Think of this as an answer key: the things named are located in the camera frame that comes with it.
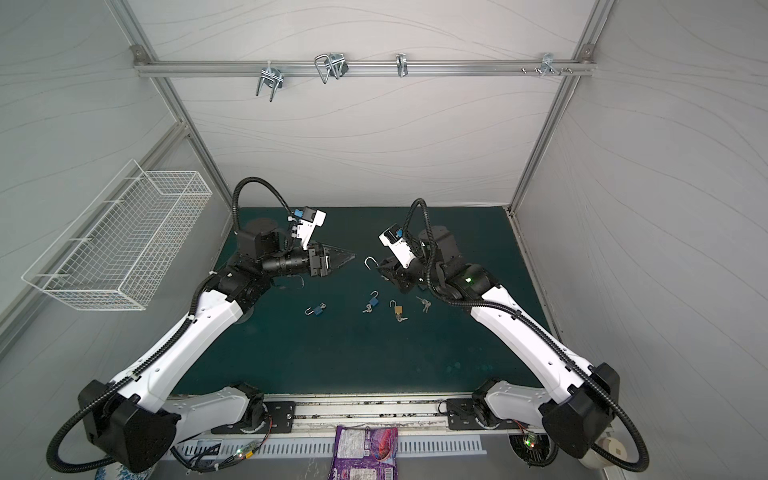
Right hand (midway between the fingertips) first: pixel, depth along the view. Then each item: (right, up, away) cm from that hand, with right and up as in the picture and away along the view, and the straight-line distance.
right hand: (390, 255), depth 72 cm
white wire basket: (-63, +1, -5) cm, 63 cm away
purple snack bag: (-6, -45, -5) cm, 46 cm away
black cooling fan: (+35, -48, 0) cm, 60 cm away
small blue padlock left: (-23, -19, +20) cm, 36 cm away
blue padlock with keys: (-5, -16, +21) cm, 27 cm away
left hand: (-8, +1, -6) cm, 10 cm away
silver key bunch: (+11, -17, +21) cm, 29 cm away
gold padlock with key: (+2, -19, +20) cm, 27 cm away
